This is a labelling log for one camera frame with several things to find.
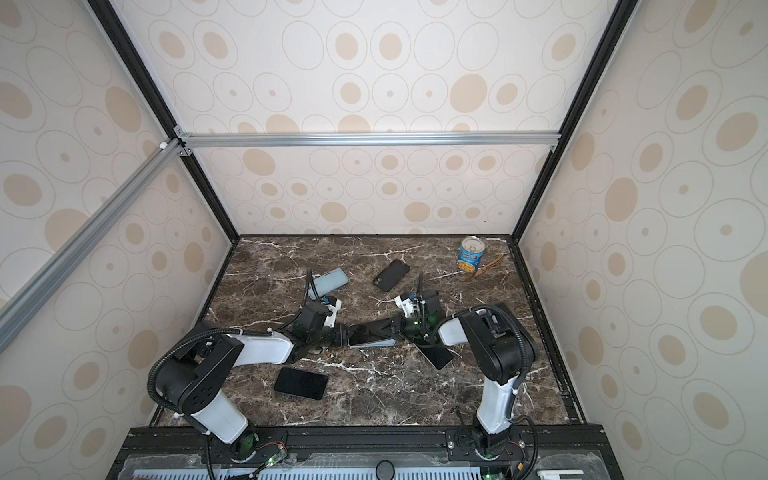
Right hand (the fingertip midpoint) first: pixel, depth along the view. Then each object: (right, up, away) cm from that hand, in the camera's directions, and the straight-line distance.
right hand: (381, 333), depth 91 cm
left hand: (-6, +1, 0) cm, 6 cm away
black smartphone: (-23, -14, -3) cm, 27 cm away
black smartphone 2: (+18, -7, +2) cm, 19 cm away
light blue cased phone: (+1, -3, -1) cm, 3 cm away
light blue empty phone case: (-20, +14, +17) cm, 30 cm away
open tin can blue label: (+30, +24, +12) cm, 41 cm away
